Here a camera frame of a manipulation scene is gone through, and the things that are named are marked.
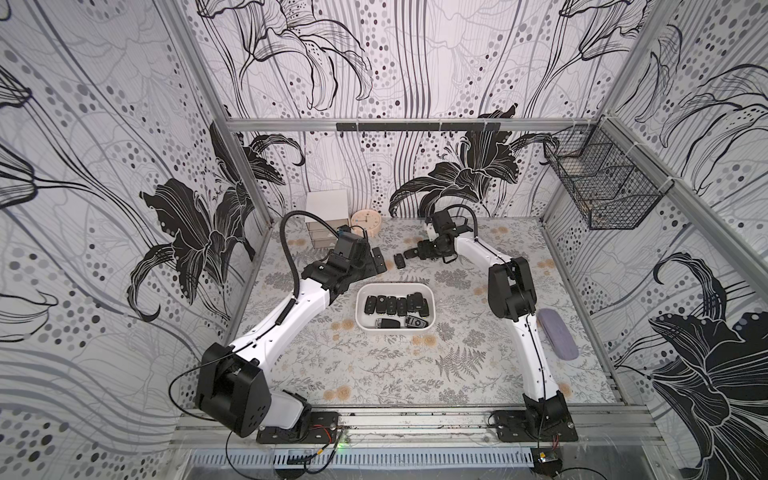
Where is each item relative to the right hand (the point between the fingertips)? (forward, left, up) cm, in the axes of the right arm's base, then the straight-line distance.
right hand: (432, 247), depth 111 cm
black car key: (-25, +18, +2) cm, 31 cm away
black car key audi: (-25, +8, +2) cm, 26 cm away
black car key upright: (-8, +12, +2) cm, 15 cm away
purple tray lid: (-38, -34, +2) cm, 51 cm away
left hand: (-22, +20, +18) cm, 35 cm away
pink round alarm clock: (+11, +26, +4) cm, 28 cm away
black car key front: (-25, +15, +2) cm, 29 cm away
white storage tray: (-31, +23, +1) cm, 39 cm away
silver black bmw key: (-32, +8, +2) cm, 33 cm away
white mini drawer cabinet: (+8, +37, +14) cm, 41 cm away
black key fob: (-31, +16, +1) cm, 35 cm away
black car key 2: (-26, +12, +2) cm, 28 cm away
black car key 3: (-27, +4, +2) cm, 27 cm away
